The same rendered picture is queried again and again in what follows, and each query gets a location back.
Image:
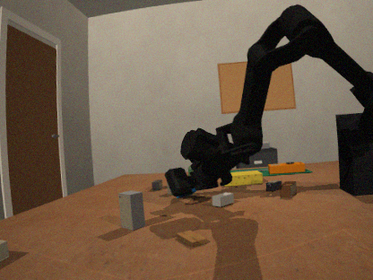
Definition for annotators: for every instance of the orange rectangular block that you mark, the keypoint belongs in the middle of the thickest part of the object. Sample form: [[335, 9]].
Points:
[[287, 167]]

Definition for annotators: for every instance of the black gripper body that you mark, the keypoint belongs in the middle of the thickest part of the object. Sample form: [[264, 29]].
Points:
[[204, 174]]

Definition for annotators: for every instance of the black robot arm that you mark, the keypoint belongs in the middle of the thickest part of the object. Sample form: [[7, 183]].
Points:
[[307, 36]]

